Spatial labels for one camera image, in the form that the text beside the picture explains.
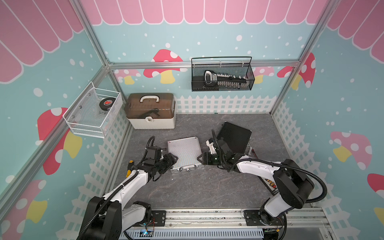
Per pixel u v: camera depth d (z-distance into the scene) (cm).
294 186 45
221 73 92
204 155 78
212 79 88
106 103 79
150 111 97
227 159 67
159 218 74
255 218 73
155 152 67
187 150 91
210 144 81
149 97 102
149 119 100
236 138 105
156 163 74
